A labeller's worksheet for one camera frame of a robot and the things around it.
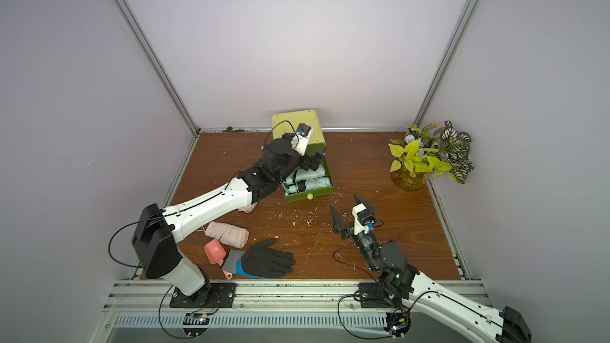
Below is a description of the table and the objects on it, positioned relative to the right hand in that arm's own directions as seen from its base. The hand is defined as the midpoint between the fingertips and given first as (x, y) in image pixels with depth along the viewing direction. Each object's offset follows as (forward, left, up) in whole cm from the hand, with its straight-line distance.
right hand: (348, 200), depth 68 cm
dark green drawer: (+10, +11, -14) cm, 20 cm away
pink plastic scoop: (-10, +45, -21) cm, 51 cm away
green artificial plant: (+23, -36, -4) cm, 43 cm away
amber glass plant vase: (+19, -27, -18) cm, 38 cm away
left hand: (+18, +10, +7) cm, 21 cm away
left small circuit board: (-30, +47, -26) cm, 61 cm away
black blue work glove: (-12, +28, -22) cm, 38 cm away
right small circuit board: (-27, -16, -26) cm, 41 cm away
